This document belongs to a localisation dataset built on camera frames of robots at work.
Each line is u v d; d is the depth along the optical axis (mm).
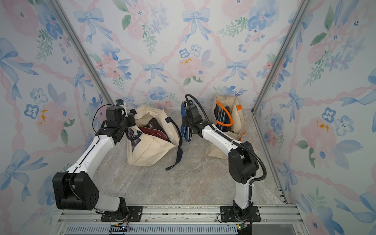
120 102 718
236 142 516
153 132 931
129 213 730
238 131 864
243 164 489
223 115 925
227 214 732
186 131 899
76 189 413
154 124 1025
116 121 627
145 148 821
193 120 685
